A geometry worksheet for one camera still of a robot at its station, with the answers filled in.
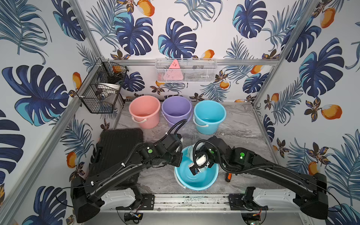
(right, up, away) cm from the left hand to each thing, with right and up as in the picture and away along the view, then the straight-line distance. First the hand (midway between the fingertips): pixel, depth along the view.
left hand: (183, 160), depth 74 cm
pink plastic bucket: (-27, +28, +26) cm, 47 cm away
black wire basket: (-51, +38, +11) cm, 65 cm away
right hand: (+7, +8, -2) cm, 11 cm away
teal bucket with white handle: (+19, +24, +34) cm, 46 cm away
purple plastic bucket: (-4, +29, +21) cm, 36 cm away
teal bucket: (+11, -13, +6) cm, 18 cm away
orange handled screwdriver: (+26, -12, +7) cm, 29 cm away
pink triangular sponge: (-6, +52, +16) cm, 54 cm away
